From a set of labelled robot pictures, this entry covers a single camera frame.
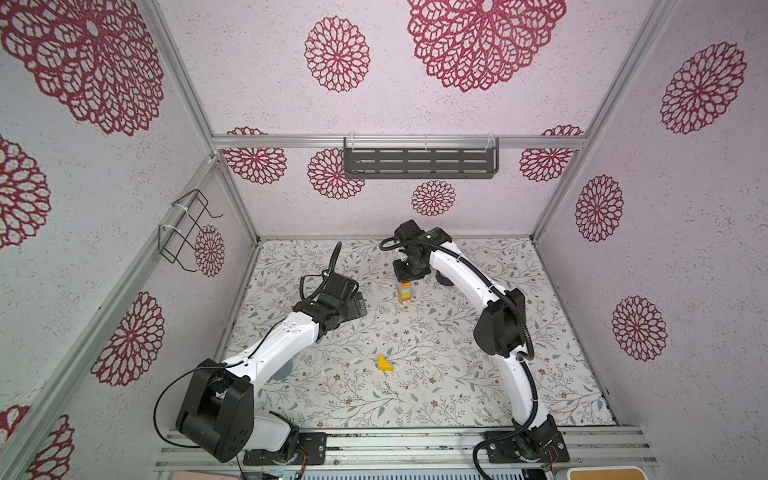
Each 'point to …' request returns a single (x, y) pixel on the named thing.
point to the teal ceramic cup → (283, 371)
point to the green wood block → (406, 294)
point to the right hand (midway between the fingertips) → (403, 272)
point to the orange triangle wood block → (407, 284)
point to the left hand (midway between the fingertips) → (346, 311)
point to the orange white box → (606, 473)
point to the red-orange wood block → (406, 299)
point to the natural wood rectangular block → (399, 292)
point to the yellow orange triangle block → (383, 364)
